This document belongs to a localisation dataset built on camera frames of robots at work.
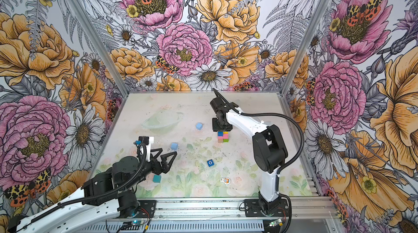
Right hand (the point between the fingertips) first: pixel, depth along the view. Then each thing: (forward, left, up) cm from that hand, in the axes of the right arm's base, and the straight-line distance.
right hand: (219, 133), depth 91 cm
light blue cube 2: (-3, +26, -7) cm, 27 cm away
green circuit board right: (-40, -24, -9) cm, 47 cm away
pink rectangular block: (0, -3, -5) cm, 5 cm away
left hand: (-18, +23, +12) cm, 31 cm away
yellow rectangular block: (+2, -4, -3) cm, 5 cm away
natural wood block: (-1, 0, -7) cm, 7 cm away
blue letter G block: (-14, +6, -7) cm, 16 cm away
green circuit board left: (-39, +38, -8) cm, 54 cm away
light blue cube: (+9, +12, -7) cm, 16 cm away
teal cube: (-21, +32, -6) cm, 39 cm away
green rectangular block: (-1, -4, -8) cm, 8 cm away
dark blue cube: (+1, -1, -3) cm, 3 cm away
